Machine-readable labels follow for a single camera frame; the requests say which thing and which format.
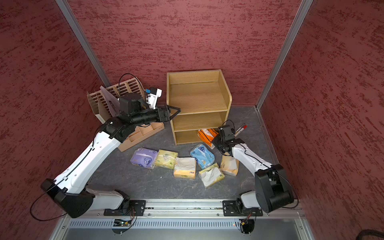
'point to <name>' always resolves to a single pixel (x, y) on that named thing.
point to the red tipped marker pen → (239, 130)
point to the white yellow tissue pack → (211, 175)
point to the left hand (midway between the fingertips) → (174, 114)
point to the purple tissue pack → (144, 157)
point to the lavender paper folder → (113, 102)
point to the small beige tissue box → (229, 165)
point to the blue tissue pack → (204, 157)
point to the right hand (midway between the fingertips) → (213, 143)
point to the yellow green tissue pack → (166, 159)
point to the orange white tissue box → (185, 167)
